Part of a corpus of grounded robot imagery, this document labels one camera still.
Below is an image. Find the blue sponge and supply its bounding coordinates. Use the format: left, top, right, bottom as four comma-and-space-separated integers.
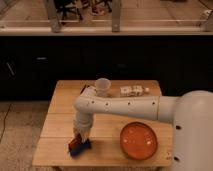
69, 139, 92, 157

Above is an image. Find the wooden table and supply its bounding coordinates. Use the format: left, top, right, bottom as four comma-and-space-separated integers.
33, 80, 172, 170

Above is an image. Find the clear plastic cup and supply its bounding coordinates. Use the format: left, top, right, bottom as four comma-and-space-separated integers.
95, 78, 111, 97

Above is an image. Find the red pepper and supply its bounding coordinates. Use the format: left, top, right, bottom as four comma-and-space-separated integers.
69, 134, 82, 149

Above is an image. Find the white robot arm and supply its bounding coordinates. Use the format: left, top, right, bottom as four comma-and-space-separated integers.
74, 87, 213, 171

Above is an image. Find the black office chair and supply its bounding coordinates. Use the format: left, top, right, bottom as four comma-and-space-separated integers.
53, 0, 83, 24

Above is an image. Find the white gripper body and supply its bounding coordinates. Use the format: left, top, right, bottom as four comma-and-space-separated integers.
73, 120, 92, 142

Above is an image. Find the orange plate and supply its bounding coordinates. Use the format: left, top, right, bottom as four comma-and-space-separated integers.
120, 122, 158, 160

